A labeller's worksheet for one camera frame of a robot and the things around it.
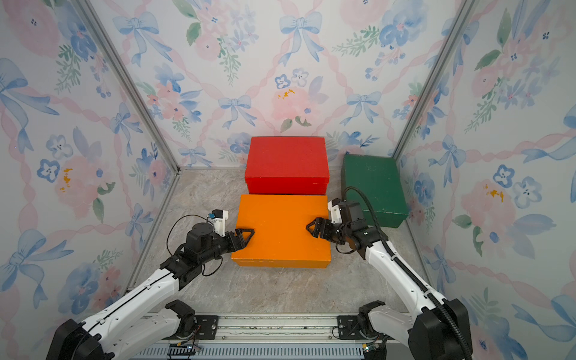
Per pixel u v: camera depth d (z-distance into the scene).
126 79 0.85
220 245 0.68
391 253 0.50
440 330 0.38
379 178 1.09
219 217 0.73
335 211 0.75
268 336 0.73
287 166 0.92
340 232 0.67
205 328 0.73
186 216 0.68
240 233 0.72
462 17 0.70
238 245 0.70
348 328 0.73
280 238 0.78
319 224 0.72
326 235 0.70
